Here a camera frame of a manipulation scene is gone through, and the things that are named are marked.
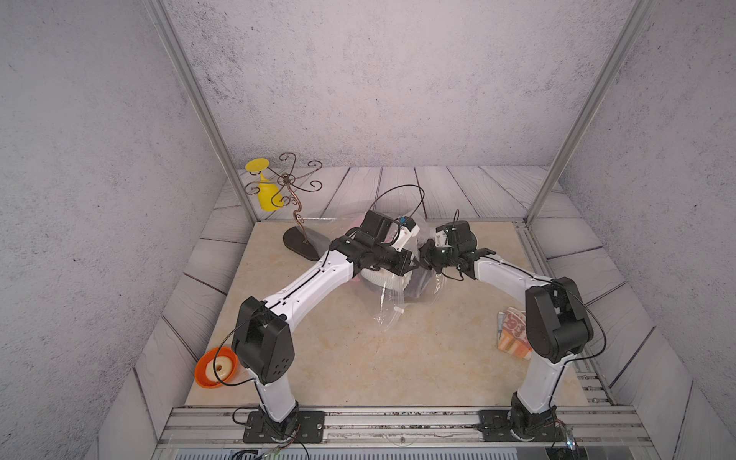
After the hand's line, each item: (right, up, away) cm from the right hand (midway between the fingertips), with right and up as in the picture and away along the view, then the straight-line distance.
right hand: (409, 255), depth 90 cm
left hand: (+2, -2, -13) cm, 13 cm away
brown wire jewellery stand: (-39, +4, +21) cm, 44 cm away
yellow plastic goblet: (-46, +20, +6) cm, 50 cm away
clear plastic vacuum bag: (-6, -11, -5) cm, 14 cm away
